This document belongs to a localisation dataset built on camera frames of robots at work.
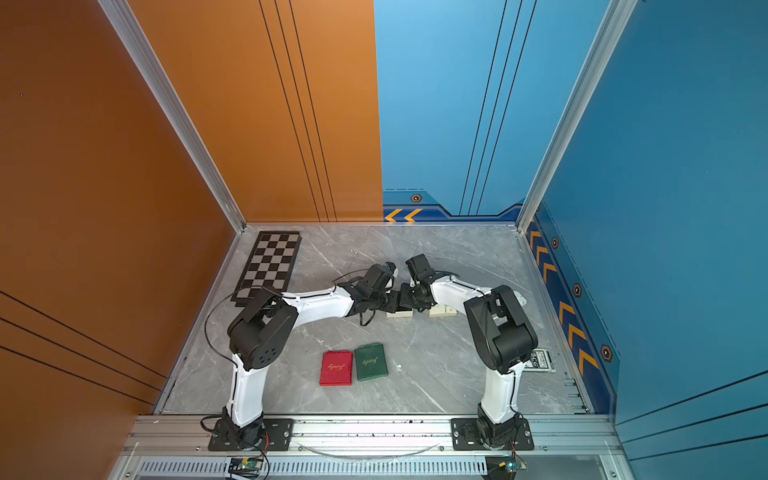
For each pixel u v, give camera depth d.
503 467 0.70
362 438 0.76
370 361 0.83
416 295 0.83
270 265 1.03
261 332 0.52
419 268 0.79
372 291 0.76
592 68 0.78
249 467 0.71
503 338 0.50
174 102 0.85
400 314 0.88
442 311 0.93
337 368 0.81
